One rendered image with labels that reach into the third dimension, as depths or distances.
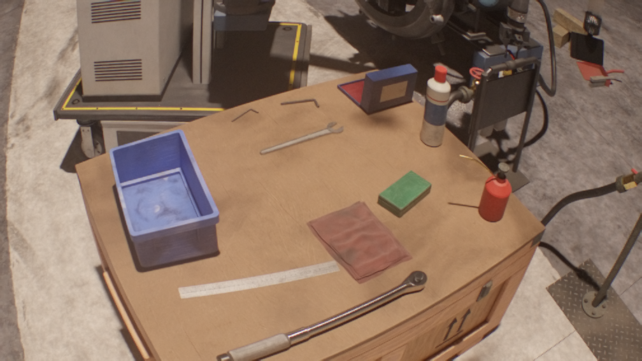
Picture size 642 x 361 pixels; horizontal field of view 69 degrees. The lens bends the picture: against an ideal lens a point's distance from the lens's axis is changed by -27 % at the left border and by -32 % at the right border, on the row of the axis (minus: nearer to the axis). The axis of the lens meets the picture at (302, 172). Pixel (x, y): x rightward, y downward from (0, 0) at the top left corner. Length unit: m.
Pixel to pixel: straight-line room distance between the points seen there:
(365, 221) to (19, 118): 1.93
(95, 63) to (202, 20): 0.41
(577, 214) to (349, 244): 1.32
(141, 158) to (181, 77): 0.75
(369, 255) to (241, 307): 0.29
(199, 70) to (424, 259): 1.08
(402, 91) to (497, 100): 0.47
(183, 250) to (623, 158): 2.27
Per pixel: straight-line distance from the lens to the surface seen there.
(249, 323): 1.20
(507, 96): 2.12
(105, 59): 2.03
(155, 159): 1.47
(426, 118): 1.60
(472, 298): 1.42
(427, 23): 2.47
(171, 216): 1.40
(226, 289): 1.25
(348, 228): 1.36
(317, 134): 1.61
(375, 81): 1.64
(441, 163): 1.60
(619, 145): 3.05
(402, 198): 1.43
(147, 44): 1.95
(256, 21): 1.78
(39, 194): 2.32
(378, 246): 1.33
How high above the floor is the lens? 1.44
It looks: 40 degrees down
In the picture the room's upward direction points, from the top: 3 degrees clockwise
